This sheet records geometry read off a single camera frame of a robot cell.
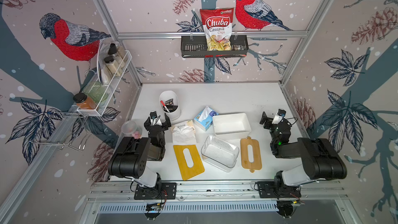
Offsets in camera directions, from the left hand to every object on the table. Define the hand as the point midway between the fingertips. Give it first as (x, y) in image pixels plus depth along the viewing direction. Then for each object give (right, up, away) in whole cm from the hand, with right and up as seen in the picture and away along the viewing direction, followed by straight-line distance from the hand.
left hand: (159, 112), depth 90 cm
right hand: (+67, 0, +1) cm, 67 cm away
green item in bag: (-27, +12, -16) cm, 33 cm away
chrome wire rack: (-26, -3, -33) cm, 42 cm away
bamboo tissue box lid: (+55, -28, -8) cm, 62 cm away
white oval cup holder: (+4, +4, +10) cm, 11 cm away
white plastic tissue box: (+47, -10, +8) cm, 48 cm away
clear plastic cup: (-18, -10, +1) cm, 21 cm away
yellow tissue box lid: (+17, -31, -10) cm, 36 cm away
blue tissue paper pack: (+27, -5, +3) cm, 27 cm away
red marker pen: (+2, +3, +6) cm, 7 cm away
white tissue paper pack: (+15, -12, -3) cm, 19 cm away
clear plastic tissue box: (+35, -24, -3) cm, 43 cm away
